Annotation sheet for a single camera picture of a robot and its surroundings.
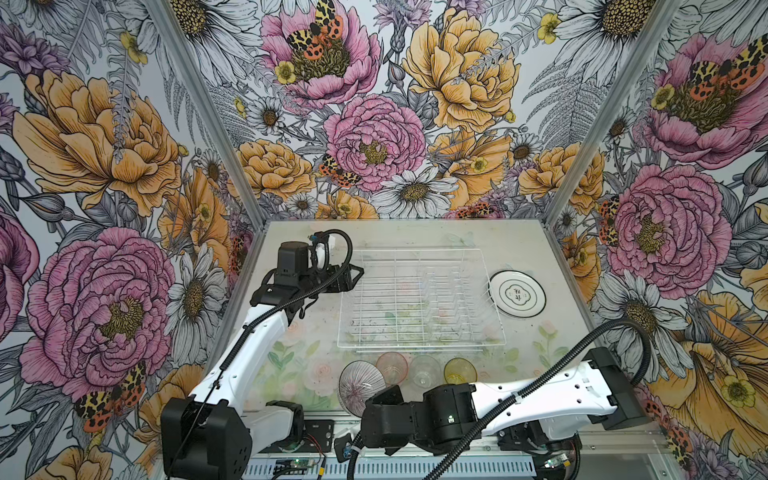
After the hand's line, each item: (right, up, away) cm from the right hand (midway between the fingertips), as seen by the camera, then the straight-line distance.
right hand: (377, 411), depth 63 cm
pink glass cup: (+3, +1, +22) cm, 22 cm away
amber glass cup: (+21, +3, +14) cm, 25 cm away
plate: (+43, +19, +34) cm, 58 cm away
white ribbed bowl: (-4, +4, +4) cm, 7 cm away
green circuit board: (-20, -17, +8) cm, 27 cm away
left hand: (-7, +25, +16) cm, 31 cm away
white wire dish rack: (+12, +17, +34) cm, 40 cm away
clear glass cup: (+12, 0, +20) cm, 23 cm away
